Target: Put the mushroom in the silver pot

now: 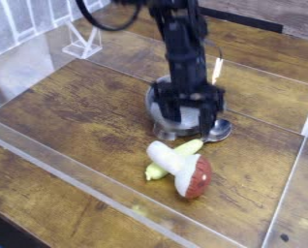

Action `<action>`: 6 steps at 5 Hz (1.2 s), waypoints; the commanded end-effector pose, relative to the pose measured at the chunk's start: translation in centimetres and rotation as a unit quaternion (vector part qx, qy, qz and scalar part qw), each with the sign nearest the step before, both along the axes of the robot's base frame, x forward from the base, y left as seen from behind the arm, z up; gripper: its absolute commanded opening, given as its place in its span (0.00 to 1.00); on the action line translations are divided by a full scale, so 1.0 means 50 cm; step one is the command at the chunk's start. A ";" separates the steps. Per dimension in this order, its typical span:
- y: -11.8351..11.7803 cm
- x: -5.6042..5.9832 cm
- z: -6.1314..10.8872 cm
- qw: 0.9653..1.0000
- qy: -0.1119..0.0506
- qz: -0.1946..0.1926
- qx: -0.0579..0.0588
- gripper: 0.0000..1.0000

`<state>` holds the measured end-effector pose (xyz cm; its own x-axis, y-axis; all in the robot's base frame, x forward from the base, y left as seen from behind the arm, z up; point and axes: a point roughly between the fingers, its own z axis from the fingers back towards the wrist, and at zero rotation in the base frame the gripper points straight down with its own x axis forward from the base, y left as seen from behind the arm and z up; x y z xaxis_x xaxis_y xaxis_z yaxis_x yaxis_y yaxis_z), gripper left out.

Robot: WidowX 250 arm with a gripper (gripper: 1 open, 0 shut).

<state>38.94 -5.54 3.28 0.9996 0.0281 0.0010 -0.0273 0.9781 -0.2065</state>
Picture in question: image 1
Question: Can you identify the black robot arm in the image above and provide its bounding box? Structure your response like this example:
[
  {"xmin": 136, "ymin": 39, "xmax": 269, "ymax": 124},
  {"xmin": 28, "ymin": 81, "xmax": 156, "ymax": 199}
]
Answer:
[{"xmin": 112, "ymin": 0, "xmax": 225, "ymax": 137}]

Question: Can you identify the clear acrylic left barrier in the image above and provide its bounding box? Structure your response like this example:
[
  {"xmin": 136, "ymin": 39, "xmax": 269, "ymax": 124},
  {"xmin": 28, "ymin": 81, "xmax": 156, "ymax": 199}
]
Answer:
[{"xmin": 0, "ymin": 0, "xmax": 103, "ymax": 108}]

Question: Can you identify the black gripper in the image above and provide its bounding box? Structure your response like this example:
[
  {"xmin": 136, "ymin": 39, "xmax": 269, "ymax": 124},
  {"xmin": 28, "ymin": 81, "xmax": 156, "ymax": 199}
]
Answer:
[{"xmin": 151, "ymin": 56, "xmax": 227, "ymax": 139}]

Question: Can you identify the clear acrylic front barrier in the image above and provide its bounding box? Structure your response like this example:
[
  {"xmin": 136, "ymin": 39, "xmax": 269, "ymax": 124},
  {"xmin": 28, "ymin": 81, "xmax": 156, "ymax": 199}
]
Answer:
[{"xmin": 0, "ymin": 123, "xmax": 247, "ymax": 248}]

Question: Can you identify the black strip on table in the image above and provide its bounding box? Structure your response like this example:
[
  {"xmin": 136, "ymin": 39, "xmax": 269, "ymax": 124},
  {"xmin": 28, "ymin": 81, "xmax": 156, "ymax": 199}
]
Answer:
[{"xmin": 200, "ymin": 7, "xmax": 284, "ymax": 34}]

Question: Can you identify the silver metal pot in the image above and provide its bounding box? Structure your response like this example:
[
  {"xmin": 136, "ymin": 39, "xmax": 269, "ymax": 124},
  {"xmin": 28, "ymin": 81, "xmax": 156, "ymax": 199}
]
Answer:
[{"xmin": 145, "ymin": 86, "xmax": 199, "ymax": 140}]

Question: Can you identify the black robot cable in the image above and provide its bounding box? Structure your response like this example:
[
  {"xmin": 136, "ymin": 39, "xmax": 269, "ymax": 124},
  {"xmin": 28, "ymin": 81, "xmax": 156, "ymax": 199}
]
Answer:
[{"xmin": 73, "ymin": 0, "xmax": 143, "ymax": 33}]

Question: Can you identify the clear acrylic right barrier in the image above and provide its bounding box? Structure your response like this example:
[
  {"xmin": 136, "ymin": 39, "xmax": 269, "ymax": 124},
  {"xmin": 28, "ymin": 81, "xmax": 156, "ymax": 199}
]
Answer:
[{"xmin": 261, "ymin": 117, "xmax": 308, "ymax": 248}]

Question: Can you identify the clear acrylic barrier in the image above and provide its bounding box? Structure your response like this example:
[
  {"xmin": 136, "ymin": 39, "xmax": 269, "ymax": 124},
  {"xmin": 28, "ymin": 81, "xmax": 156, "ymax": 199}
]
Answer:
[
  {"xmin": 0, "ymin": 0, "xmax": 103, "ymax": 108},
  {"xmin": 261, "ymin": 117, "xmax": 308, "ymax": 248},
  {"xmin": 0, "ymin": 123, "xmax": 247, "ymax": 248}
]

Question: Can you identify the green handled silver spoon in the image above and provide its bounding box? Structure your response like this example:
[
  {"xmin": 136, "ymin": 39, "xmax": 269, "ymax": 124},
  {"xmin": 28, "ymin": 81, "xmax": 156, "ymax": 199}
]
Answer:
[{"xmin": 145, "ymin": 119, "xmax": 232, "ymax": 181}]

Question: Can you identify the red plush mushroom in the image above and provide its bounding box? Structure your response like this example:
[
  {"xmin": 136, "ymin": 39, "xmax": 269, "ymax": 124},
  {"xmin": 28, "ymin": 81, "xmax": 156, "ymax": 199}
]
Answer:
[{"xmin": 145, "ymin": 139, "xmax": 213, "ymax": 200}]

